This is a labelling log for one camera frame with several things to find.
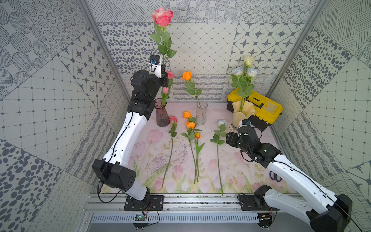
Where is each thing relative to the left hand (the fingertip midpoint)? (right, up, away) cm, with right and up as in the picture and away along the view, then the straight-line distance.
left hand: (160, 61), depth 65 cm
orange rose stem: (+11, -25, +43) cm, 51 cm away
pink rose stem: (+2, -1, +22) cm, 22 cm away
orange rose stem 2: (+14, -39, +33) cm, 53 cm away
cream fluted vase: (+52, -22, +28) cm, 63 cm away
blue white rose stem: (+45, -4, +24) cm, 51 cm away
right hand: (+37, -37, +14) cm, 54 cm away
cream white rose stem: (+49, -9, +22) cm, 54 cm away
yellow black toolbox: (+64, -22, +28) cm, 73 cm away
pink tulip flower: (-3, -12, +26) cm, 29 cm away
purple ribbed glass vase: (-6, -27, +35) cm, 45 cm away
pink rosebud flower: (+1, -29, +39) cm, 49 cm away
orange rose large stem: (+14, -6, +26) cm, 30 cm away
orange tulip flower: (+19, -47, +29) cm, 58 cm away
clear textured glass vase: (+21, -21, +34) cm, 45 cm away
